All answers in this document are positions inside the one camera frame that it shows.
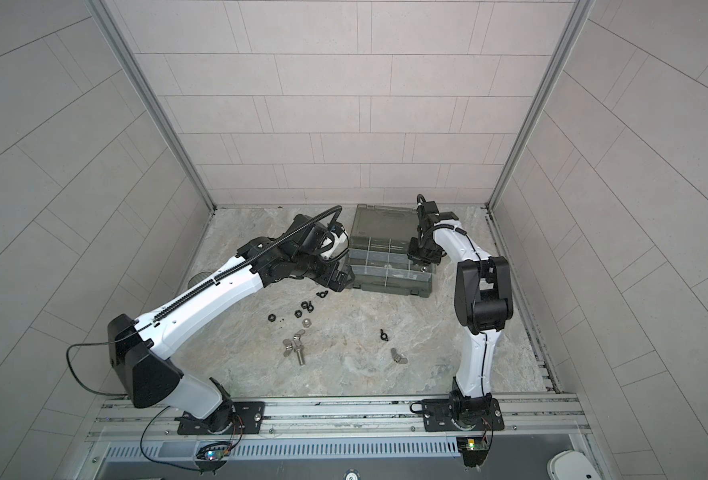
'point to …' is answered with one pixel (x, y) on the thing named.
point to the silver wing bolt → (295, 345)
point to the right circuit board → (474, 450)
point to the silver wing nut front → (398, 358)
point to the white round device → (570, 465)
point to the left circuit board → (215, 450)
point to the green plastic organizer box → (378, 251)
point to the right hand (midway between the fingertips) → (414, 258)
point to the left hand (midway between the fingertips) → (350, 269)
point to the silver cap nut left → (306, 323)
